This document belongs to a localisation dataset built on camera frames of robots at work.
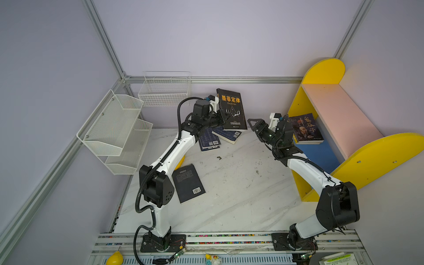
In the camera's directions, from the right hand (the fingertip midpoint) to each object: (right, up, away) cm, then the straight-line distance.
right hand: (248, 123), depth 80 cm
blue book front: (-7, -5, +34) cm, 35 cm away
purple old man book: (+37, -2, +16) cm, 41 cm away
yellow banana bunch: (-38, -22, +18) cm, 48 cm away
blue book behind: (-21, -9, +31) cm, 38 cm away
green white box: (+36, -57, -13) cm, 69 cm away
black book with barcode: (-33, -33, +13) cm, 48 cm away
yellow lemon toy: (-58, -58, -12) cm, 83 cm away
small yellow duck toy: (-17, -58, -13) cm, 62 cm away
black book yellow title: (-8, +7, 0) cm, 11 cm away
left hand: (-8, +3, -2) cm, 9 cm away
